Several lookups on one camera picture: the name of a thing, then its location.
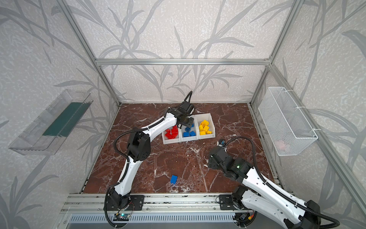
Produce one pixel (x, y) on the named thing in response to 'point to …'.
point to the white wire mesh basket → (287, 130)
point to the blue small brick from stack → (173, 179)
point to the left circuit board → (121, 217)
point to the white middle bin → (194, 128)
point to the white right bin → (208, 117)
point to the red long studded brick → (171, 136)
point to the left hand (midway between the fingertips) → (191, 117)
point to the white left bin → (166, 141)
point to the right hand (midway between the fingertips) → (214, 154)
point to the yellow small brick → (209, 132)
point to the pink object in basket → (280, 144)
